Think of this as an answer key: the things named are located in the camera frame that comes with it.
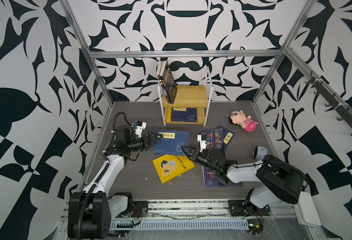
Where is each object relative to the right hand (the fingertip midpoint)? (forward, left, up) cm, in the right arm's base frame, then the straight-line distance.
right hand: (181, 149), depth 75 cm
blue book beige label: (+5, +5, -3) cm, 8 cm away
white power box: (-25, -57, -14) cm, 64 cm away
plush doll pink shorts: (+29, -39, -12) cm, 50 cm away
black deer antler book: (+34, +6, +13) cm, 37 cm away
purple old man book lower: (-10, -16, -17) cm, 25 cm away
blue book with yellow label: (+33, -3, -13) cm, 36 cm away
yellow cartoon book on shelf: (+31, +8, -13) cm, 35 cm away
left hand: (+6, +10, +2) cm, 12 cm away
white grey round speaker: (+3, -44, -11) cm, 46 cm away
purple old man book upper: (+16, -21, -16) cm, 31 cm away
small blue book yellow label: (+18, -31, -18) cm, 40 cm away
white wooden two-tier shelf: (+27, -7, +3) cm, 28 cm away
